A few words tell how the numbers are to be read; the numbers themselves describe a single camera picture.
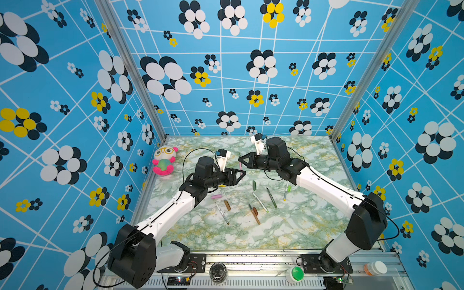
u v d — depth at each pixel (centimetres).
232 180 69
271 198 92
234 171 70
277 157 60
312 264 73
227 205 89
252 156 68
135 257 40
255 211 88
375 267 66
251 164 72
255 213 87
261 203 91
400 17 71
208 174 64
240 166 75
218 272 63
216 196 94
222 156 71
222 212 87
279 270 72
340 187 49
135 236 41
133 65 85
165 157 101
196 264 73
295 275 63
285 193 94
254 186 96
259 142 71
